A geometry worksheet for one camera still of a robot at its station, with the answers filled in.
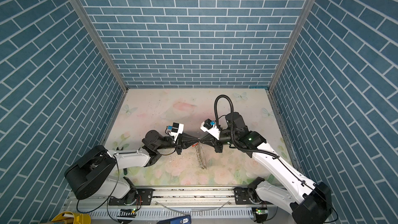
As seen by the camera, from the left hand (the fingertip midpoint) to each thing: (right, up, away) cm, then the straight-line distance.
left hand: (200, 144), depth 68 cm
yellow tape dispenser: (-53, -28, -6) cm, 60 cm away
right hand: (+2, +1, +2) cm, 3 cm away
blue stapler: (-8, -31, -3) cm, 32 cm away
